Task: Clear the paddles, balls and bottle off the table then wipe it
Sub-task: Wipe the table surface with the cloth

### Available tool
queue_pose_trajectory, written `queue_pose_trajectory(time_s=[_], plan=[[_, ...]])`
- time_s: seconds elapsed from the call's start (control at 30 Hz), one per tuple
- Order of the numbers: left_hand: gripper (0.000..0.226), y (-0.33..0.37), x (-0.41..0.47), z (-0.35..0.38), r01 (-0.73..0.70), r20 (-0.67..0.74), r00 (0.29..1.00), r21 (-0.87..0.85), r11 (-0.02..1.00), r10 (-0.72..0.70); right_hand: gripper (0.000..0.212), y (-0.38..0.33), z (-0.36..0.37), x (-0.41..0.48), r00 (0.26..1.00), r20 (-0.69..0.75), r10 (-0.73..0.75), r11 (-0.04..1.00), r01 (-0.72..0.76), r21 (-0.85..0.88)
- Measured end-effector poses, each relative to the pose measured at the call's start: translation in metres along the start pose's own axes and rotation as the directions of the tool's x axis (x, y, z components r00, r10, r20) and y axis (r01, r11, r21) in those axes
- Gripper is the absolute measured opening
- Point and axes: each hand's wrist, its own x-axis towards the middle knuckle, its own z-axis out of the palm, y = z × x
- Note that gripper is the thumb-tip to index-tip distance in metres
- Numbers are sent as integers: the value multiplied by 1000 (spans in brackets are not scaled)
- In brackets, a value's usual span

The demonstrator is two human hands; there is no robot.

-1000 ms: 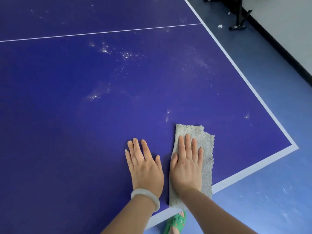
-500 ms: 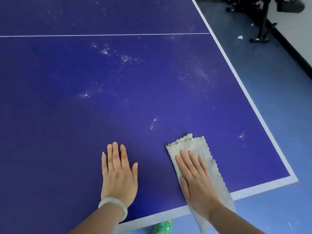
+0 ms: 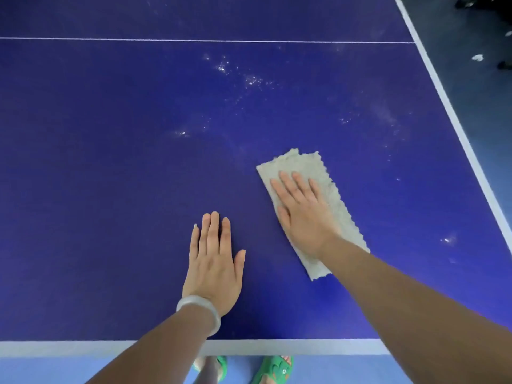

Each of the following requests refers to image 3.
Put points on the blue table tennis table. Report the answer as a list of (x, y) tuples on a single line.
[(120, 155)]

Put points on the white paper scrap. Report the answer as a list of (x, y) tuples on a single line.
[(477, 57)]

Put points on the person's left forearm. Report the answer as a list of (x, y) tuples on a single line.
[(160, 351)]

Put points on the person's right hand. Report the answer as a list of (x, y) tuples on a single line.
[(306, 219)]

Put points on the black exercise equipment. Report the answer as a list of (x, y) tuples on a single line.
[(492, 1)]

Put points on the green left slipper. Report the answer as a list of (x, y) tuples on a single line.
[(222, 361)]

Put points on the green right slipper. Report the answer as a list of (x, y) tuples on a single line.
[(272, 369)]

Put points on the green slipper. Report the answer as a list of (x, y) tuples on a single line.
[(222, 361), (272, 369)]

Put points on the person's right foot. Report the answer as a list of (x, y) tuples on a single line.
[(285, 359)]

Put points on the person's left foot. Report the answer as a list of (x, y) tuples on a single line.
[(210, 369)]

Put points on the grey cleaning cloth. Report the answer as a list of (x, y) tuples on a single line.
[(296, 161)]

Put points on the person's foot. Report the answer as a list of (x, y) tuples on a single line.
[(210, 369), (285, 359)]

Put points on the person's right forearm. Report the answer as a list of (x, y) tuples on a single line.
[(420, 311)]

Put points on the white jade bangle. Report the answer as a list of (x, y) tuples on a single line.
[(198, 299)]

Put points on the person's left hand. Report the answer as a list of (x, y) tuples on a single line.
[(212, 267)]

